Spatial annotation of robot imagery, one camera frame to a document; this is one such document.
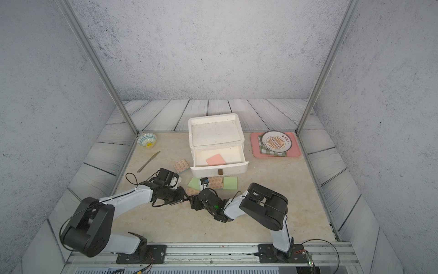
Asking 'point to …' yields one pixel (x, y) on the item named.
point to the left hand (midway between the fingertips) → (189, 199)
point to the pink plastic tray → (255, 148)
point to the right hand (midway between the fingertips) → (192, 199)
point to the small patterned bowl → (147, 140)
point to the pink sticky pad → (215, 160)
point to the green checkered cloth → (264, 150)
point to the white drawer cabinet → (220, 132)
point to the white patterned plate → (276, 141)
